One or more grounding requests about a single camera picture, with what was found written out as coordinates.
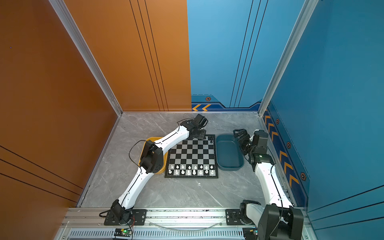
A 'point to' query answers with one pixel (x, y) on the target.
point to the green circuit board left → (122, 232)
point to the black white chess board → (193, 158)
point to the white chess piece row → (191, 169)
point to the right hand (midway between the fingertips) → (234, 135)
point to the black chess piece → (211, 141)
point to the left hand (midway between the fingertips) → (203, 133)
